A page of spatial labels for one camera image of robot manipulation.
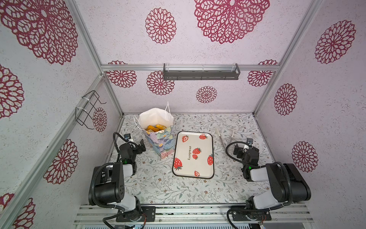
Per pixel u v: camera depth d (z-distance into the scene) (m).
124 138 0.77
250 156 0.71
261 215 0.72
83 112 0.75
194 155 0.95
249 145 0.78
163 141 0.83
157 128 0.95
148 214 0.73
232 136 1.03
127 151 0.70
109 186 0.46
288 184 0.43
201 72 0.93
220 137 1.03
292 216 0.74
